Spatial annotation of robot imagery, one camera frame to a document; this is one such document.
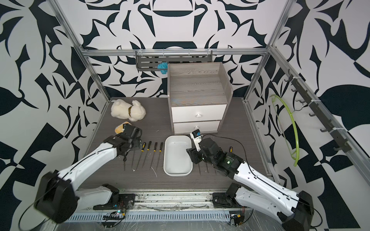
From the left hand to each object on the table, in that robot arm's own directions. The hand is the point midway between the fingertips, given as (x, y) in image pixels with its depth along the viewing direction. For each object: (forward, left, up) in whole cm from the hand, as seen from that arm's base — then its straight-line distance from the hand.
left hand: (131, 141), depth 86 cm
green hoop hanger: (-18, -80, +17) cm, 84 cm away
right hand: (-8, -34, +8) cm, 36 cm away
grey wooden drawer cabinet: (+16, -40, +23) cm, 48 cm away
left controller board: (-35, +3, -11) cm, 36 cm away
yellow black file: (-2, -12, -9) cm, 15 cm away
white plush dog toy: (+24, +11, +1) cm, 26 cm away
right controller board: (-38, -56, -10) cm, 68 cm away
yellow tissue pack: (+12, +11, -4) cm, 17 cm away
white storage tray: (-9, -26, -9) cm, 29 cm away
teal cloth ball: (+38, -19, +25) cm, 49 cm away
